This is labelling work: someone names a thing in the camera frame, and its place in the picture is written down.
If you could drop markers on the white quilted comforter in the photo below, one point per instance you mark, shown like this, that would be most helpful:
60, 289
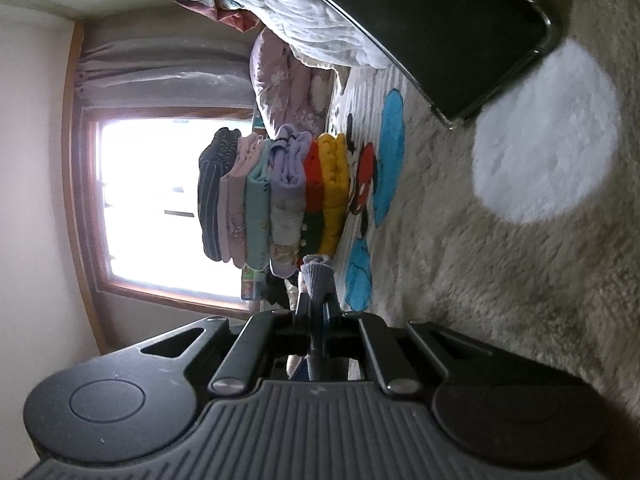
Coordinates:
316, 30

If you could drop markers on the dark striped folded garment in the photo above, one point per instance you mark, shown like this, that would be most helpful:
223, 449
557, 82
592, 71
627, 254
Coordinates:
214, 163

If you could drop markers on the mint green folded garment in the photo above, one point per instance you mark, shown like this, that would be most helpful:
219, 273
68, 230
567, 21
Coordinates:
257, 211

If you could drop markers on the lavender pillow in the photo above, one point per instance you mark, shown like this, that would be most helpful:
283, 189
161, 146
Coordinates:
287, 91

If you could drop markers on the red green folded garment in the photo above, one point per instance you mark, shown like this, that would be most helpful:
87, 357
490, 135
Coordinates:
313, 220

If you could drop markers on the black clothes pile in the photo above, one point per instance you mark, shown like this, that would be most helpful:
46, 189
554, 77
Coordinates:
274, 290

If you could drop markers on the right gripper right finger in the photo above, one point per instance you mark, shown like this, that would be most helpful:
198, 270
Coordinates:
502, 408

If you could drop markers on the lavender purple sweater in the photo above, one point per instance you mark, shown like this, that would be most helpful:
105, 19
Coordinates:
312, 321

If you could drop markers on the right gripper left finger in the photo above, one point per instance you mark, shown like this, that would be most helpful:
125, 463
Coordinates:
199, 394

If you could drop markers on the dark red garment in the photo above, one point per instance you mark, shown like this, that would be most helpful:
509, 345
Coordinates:
240, 20

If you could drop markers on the grey window curtain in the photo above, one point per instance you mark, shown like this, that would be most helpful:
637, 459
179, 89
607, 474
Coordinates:
165, 72

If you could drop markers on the Mickey Mouse plush blanket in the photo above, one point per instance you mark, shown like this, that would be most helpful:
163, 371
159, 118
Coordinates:
520, 228

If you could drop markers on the pink folded garment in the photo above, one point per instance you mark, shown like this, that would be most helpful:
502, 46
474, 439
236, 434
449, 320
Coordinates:
231, 228

